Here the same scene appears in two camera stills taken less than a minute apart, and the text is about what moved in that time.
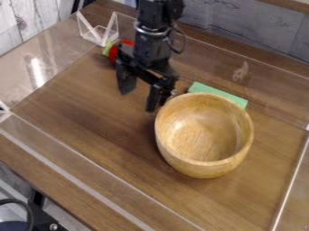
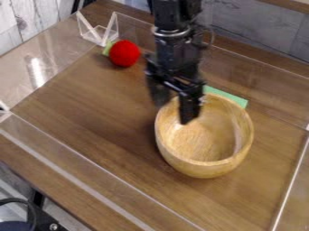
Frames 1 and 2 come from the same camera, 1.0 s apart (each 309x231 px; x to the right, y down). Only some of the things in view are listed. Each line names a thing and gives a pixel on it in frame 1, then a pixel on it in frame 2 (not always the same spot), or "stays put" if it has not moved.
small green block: [106, 49] stays put
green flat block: [200, 87] stays put
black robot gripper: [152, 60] -> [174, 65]
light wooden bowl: [204, 131] stays put
